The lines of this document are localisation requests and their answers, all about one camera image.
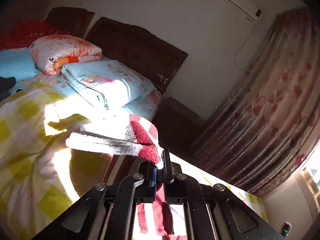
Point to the window with bars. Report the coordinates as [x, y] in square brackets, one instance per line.
[310, 174]

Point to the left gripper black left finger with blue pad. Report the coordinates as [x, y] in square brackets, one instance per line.
[137, 188]

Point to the dark brown wooden headboard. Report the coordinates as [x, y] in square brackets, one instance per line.
[131, 45]

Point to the light blue floral folded quilt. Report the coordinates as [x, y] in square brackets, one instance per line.
[106, 84]

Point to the orange floral folded quilt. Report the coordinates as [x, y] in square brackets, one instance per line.
[51, 52]

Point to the pink floral curtain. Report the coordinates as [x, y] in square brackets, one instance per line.
[269, 123]

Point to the red white striped sweater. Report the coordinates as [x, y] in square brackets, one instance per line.
[135, 136]

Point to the red blanket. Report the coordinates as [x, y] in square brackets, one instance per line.
[25, 32]

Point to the dark bedside table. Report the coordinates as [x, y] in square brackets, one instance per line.
[178, 126]

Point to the light blue pillow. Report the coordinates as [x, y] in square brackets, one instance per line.
[17, 63]

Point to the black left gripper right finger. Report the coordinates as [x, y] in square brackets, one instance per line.
[196, 200]

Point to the yellow green checked bed sheet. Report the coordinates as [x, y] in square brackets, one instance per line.
[40, 176]

